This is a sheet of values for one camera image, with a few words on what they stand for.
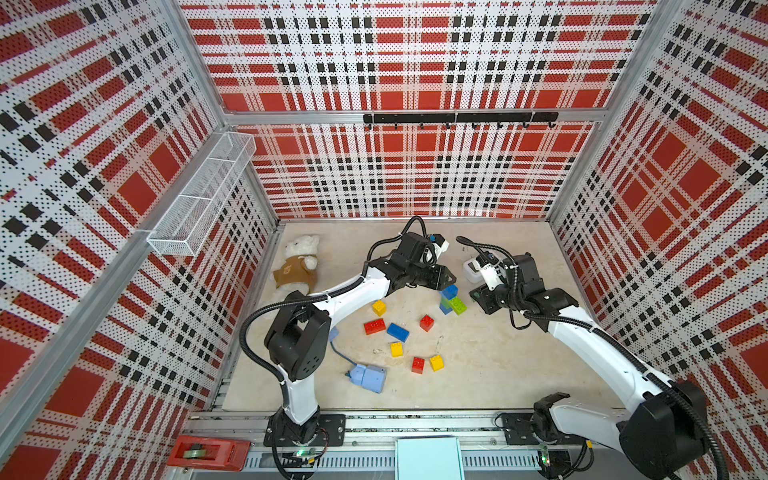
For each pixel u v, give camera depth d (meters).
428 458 0.67
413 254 0.68
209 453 0.66
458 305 0.88
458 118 0.88
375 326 0.91
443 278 0.78
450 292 0.87
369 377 0.78
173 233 0.68
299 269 0.94
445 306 0.91
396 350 0.86
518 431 0.73
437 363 0.83
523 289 0.61
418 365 0.82
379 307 0.93
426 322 0.90
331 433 0.73
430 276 0.75
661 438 0.38
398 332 0.90
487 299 0.72
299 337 0.48
